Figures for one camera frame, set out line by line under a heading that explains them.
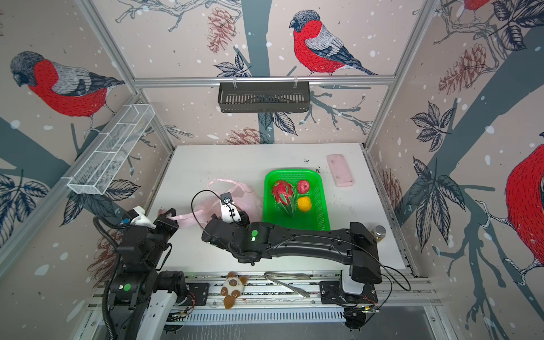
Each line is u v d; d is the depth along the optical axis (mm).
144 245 505
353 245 405
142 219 610
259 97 1065
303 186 954
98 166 749
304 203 911
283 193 920
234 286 728
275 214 922
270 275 789
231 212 580
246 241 480
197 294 731
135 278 488
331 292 730
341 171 1078
